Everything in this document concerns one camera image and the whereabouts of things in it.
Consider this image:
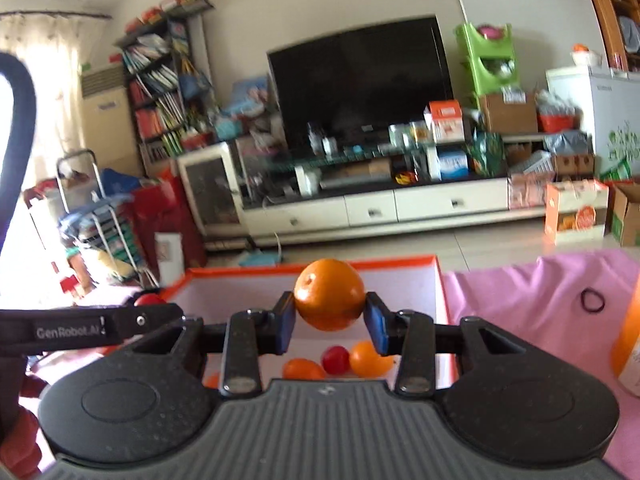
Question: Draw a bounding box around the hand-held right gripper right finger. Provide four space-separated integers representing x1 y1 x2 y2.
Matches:
363 292 531 397

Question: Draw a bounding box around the white curtain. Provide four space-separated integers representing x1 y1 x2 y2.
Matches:
0 10 113 211

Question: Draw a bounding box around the dark bookshelf with books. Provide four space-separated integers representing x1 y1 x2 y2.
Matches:
114 0 216 178

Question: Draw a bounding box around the white chest freezer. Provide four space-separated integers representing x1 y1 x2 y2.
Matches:
546 66 640 181

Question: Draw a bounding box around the shopping trolley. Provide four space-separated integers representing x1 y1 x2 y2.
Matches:
56 149 151 286

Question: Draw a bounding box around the red and white medicine box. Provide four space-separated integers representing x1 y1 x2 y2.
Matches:
427 101 466 145

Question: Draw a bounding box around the standing air conditioner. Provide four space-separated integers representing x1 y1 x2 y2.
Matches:
80 62 143 181

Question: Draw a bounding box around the black cable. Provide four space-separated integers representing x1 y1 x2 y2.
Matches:
0 52 38 311

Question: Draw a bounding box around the white paper bag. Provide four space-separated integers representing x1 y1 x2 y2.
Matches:
154 231 185 286

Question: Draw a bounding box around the green storage rack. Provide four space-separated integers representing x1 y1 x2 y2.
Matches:
454 22 521 98

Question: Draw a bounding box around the red bag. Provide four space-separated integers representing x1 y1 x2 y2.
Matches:
131 170 208 281

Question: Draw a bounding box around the green bag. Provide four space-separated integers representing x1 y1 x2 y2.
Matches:
470 132 507 178

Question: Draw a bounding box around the red basin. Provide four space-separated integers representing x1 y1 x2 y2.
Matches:
537 114 581 133

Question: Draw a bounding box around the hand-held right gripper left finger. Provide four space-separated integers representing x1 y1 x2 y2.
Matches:
120 291 297 397

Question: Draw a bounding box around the black hair tie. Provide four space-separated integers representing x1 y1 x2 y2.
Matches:
580 287 606 316

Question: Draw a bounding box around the person's left hand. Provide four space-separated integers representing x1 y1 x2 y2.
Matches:
0 375 47 478

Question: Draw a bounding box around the orange cardboard box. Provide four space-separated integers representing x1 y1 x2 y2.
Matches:
132 256 461 396

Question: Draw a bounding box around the white television stand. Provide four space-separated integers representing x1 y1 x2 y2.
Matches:
177 132 556 246

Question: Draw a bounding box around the open cardboard box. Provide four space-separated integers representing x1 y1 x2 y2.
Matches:
607 177 640 247

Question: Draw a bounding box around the orange and white carton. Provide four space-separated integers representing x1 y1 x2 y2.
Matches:
544 179 610 246

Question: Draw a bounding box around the red cherry tomato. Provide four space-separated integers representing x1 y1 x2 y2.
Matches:
321 345 351 376

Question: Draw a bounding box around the wooden shelf unit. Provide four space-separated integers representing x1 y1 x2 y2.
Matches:
575 0 640 73

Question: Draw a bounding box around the brown cardboard box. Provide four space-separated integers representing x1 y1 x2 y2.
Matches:
477 91 540 135

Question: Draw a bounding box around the black television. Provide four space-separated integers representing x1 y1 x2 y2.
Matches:
266 16 456 153

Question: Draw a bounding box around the blue and white box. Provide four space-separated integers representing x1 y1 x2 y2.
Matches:
437 150 471 181

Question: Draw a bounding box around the orange tomato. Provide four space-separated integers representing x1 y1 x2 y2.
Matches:
349 341 396 378
282 357 327 381

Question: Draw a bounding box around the pink floral tablecloth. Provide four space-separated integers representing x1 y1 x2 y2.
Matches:
0 247 640 480

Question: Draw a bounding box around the orange can with white lid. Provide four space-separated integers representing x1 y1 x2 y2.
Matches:
610 285 640 398

